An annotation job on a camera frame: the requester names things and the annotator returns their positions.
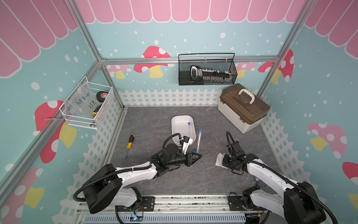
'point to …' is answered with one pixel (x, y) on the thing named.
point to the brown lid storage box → (242, 107)
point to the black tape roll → (101, 95)
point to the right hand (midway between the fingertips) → (224, 161)
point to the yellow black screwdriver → (130, 143)
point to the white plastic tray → (184, 124)
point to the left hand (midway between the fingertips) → (200, 158)
